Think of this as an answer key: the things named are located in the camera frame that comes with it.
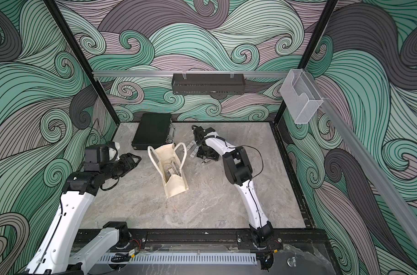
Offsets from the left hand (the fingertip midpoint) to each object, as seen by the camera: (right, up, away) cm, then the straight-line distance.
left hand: (137, 158), depth 72 cm
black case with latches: (-6, +14, +43) cm, 45 cm away
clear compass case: (+10, -8, +18) cm, 22 cm away
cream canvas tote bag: (+9, -4, +24) cm, 26 cm away
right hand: (+30, -4, +29) cm, 42 cm away
